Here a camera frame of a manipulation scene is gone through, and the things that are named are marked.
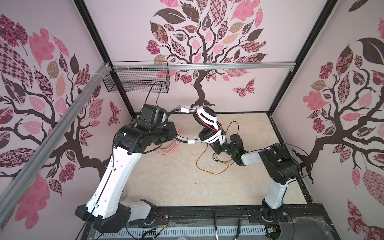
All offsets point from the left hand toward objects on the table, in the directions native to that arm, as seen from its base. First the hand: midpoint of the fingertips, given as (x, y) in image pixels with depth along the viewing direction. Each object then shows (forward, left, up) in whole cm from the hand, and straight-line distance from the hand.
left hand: (176, 134), depth 64 cm
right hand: (+14, -18, -25) cm, 34 cm away
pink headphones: (+11, +10, -31) cm, 34 cm away
